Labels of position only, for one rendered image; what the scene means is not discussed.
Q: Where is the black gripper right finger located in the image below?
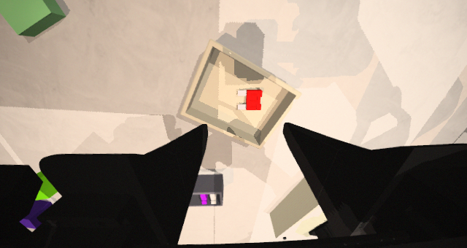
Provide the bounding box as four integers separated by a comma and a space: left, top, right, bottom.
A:
283, 123, 467, 237

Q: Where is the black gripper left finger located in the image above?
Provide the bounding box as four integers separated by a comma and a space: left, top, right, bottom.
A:
39, 124, 208, 244

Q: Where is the red blade fuse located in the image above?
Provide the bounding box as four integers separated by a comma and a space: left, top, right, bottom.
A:
238, 90, 263, 110

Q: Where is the green block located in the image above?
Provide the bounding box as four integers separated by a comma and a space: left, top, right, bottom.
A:
36, 171, 57, 201
0, 0, 65, 36

